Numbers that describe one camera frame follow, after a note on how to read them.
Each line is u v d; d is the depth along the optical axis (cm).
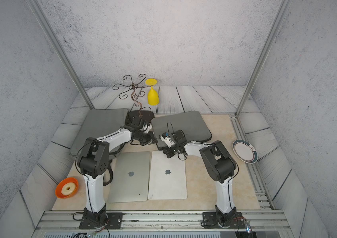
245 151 102
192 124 116
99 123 106
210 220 73
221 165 53
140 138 85
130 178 88
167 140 89
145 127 92
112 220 73
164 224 73
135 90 94
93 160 54
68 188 81
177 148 78
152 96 100
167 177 88
